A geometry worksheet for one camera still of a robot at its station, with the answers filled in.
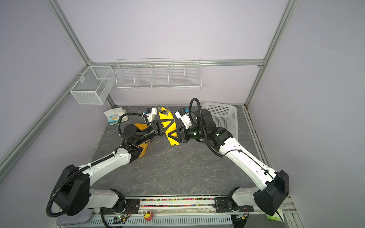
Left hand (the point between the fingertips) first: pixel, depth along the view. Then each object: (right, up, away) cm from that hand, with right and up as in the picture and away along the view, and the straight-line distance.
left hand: (175, 124), depth 66 cm
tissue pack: (-50, +5, +40) cm, 64 cm away
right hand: (-2, -5, +1) cm, 6 cm away
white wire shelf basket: (-15, +34, +33) cm, 50 cm away
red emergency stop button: (-13, -44, +1) cm, 45 cm away
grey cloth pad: (-46, -46, +2) cm, 65 cm away
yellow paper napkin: (-1, -2, +1) cm, 2 cm away
